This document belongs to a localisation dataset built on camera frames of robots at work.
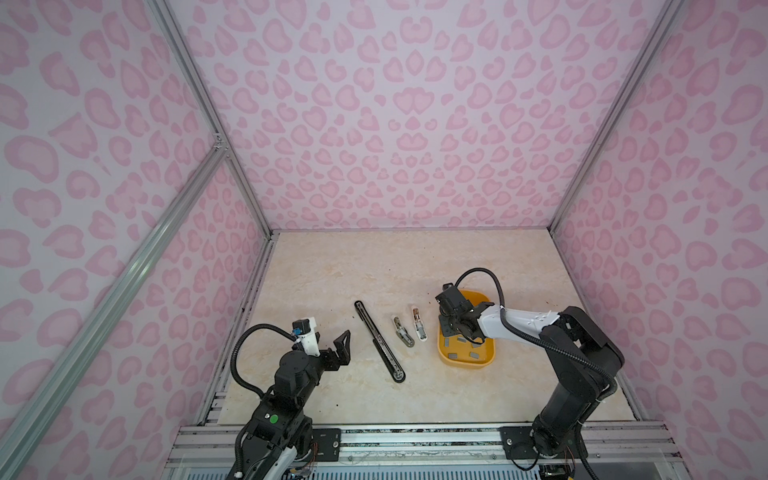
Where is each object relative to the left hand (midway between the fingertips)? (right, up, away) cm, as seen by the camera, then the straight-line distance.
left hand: (335, 330), depth 78 cm
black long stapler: (+14, -11, +6) cm, 19 cm away
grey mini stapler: (+18, -4, +13) cm, 23 cm away
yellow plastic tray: (+34, -9, +10) cm, 36 cm away
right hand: (+33, -1, +16) cm, 37 cm away
